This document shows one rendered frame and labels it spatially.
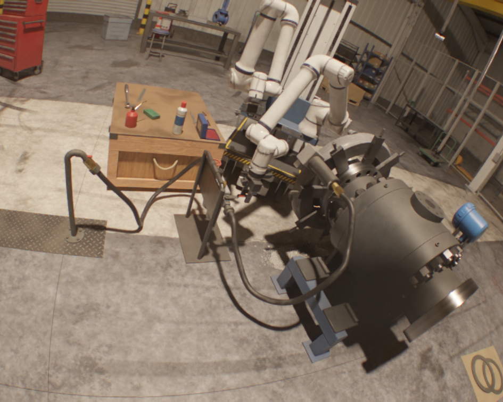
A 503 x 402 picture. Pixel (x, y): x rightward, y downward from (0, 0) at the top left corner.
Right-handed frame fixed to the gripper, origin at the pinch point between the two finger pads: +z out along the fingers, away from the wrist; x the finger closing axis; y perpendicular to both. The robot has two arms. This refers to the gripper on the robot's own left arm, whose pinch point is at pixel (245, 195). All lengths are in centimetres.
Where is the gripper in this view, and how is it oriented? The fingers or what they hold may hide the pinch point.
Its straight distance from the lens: 152.9
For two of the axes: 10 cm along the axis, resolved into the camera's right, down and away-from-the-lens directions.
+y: -8.7, -0.2, -4.9
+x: 3.5, 6.7, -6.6
